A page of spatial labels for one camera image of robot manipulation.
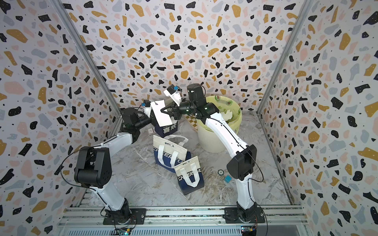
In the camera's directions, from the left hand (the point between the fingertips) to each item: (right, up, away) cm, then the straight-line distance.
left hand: (164, 111), depth 85 cm
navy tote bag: (-2, -12, +7) cm, 14 cm away
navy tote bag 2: (+16, -33, -13) cm, 39 cm away
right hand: (+3, -1, -16) cm, 16 cm away
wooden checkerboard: (+15, -4, +28) cm, 32 cm away
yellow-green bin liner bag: (+36, +5, +4) cm, 37 cm away
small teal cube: (+37, -39, 0) cm, 54 cm away
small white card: (-15, -12, +21) cm, 29 cm away
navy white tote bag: (+4, -23, -9) cm, 25 cm away
